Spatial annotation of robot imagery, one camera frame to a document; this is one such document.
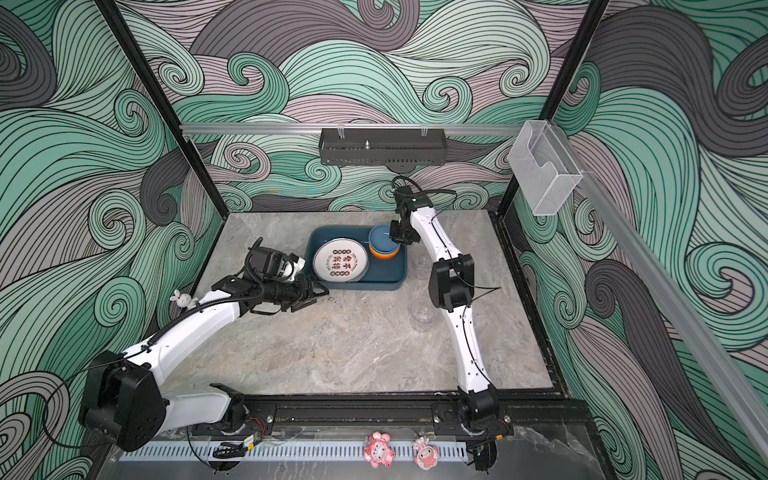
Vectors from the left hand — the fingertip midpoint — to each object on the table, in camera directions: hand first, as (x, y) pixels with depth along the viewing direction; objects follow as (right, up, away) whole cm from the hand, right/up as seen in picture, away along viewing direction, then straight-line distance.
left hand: (324, 293), depth 79 cm
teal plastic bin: (+16, +3, +19) cm, 25 cm away
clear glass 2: (+28, -9, +11) cm, 31 cm away
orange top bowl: (+17, +8, +22) cm, 29 cm away
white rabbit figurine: (-44, -3, +8) cm, 44 cm away
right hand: (+23, +15, +23) cm, 35 cm away
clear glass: (+29, +4, +21) cm, 36 cm away
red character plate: (+2, +7, +24) cm, 25 cm away
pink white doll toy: (+26, -34, -13) cm, 45 cm away
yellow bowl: (+17, +9, +21) cm, 28 cm away
